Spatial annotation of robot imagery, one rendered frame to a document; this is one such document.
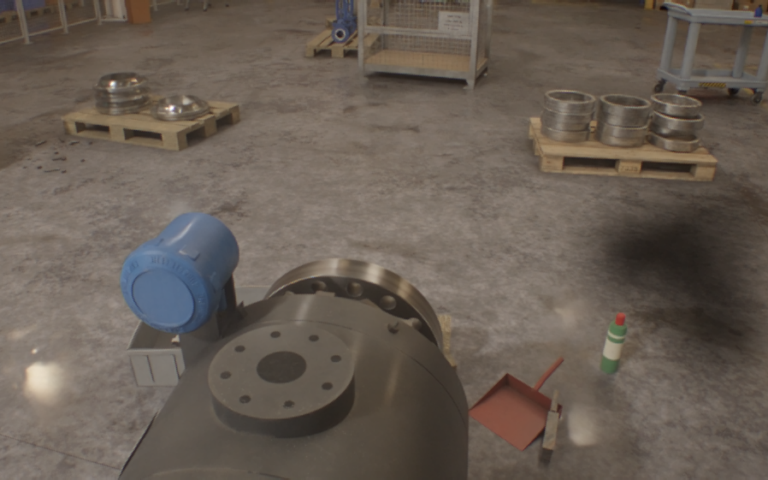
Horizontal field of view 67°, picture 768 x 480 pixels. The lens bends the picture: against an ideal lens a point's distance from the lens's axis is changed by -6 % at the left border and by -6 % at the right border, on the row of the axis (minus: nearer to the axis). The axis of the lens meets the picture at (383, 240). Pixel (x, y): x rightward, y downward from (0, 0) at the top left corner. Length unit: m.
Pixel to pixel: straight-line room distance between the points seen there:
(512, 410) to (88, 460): 1.42
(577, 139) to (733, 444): 2.66
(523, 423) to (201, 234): 1.42
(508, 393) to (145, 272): 1.55
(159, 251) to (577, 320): 2.03
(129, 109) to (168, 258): 4.34
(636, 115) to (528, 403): 2.63
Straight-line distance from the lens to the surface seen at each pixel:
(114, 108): 5.31
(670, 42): 6.75
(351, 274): 1.30
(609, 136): 4.47
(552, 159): 4.21
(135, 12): 11.78
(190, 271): 0.99
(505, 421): 2.17
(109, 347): 2.64
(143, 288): 1.04
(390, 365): 1.01
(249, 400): 0.86
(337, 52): 7.76
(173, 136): 4.69
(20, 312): 3.04
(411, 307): 1.31
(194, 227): 1.09
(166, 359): 2.29
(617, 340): 2.37
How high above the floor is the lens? 1.50
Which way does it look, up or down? 28 degrees down
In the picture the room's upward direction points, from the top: straight up
